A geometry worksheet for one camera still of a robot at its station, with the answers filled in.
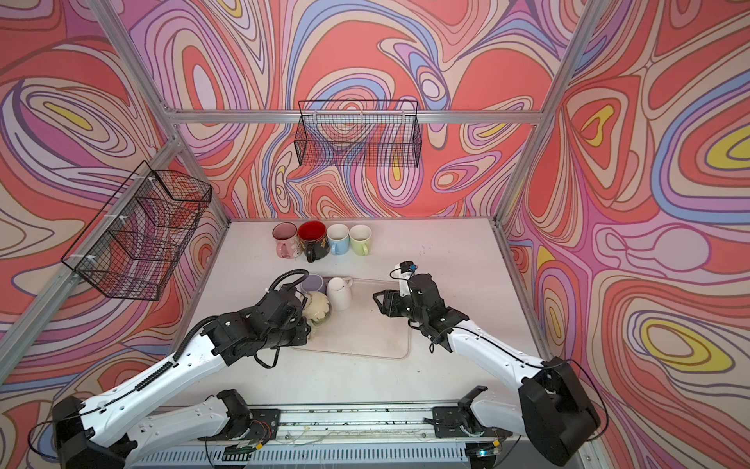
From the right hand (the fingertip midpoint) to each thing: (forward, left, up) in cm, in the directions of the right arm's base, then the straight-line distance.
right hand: (383, 302), depth 83 cm
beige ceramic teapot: (-5, +18, +5) cm, 19 cm away
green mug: (+27, +7, -3) cm, 29 cm away
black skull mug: (+26, +23, -2) cm, 35 cm away
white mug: (+5, +13, -3) cm, 15 cm away
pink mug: (+26, +32, -2) cm, 41 cm away
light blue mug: (+30, +15, -4) cm, 34 cm away
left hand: (-8, +18, +2) cm, 20 cm away
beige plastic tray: (-3, +7, -14) cm, 16 cm away
